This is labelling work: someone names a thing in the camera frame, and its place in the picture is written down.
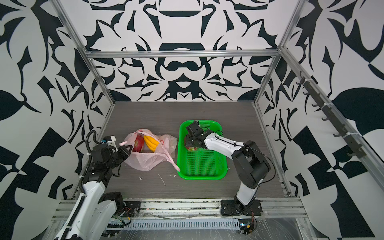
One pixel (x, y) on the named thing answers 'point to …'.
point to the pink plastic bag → (148, 161)
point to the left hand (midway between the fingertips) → (131, 143)
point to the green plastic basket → (200, 163)
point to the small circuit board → (246, 226)
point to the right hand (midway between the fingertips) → (190, 139)
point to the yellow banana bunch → (151, 143)
